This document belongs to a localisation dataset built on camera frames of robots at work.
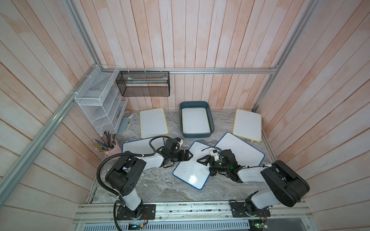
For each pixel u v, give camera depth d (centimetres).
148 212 73
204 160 80
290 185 46
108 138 88
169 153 73
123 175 47
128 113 119
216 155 85
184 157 81
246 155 94
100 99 69
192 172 85
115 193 49
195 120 111
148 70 92
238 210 73
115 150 87
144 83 107
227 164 72
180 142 87
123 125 103
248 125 111
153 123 111
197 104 118
